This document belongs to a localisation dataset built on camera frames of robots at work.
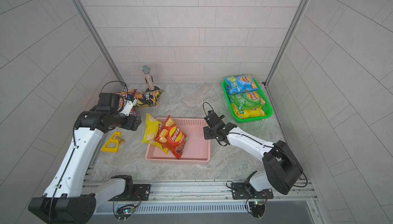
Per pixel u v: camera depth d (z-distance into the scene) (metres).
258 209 0.68
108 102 0.53
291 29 0.86
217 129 0.64
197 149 0.81
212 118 0.65
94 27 0.86
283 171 0.41
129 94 1.02
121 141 0.86
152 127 0.75
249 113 0.91
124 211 0.65
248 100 0.91
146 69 0.89
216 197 0.71
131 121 0.63
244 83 0.99
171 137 0.76
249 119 0.91
